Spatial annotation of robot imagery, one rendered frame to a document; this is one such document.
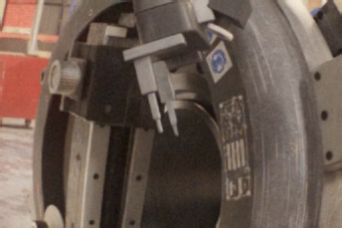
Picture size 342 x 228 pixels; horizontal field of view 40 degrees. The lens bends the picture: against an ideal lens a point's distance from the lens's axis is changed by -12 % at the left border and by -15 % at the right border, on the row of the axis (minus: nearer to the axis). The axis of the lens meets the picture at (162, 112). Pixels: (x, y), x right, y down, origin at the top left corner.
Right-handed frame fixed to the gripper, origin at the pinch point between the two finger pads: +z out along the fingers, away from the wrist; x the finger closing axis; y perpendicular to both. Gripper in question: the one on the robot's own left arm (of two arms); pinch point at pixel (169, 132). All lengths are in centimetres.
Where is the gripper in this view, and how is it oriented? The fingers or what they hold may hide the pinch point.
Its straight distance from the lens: 42.7
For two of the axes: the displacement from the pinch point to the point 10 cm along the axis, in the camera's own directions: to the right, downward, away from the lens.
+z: 2.4, 9.6, -1.5
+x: 2.6, 0.9, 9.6
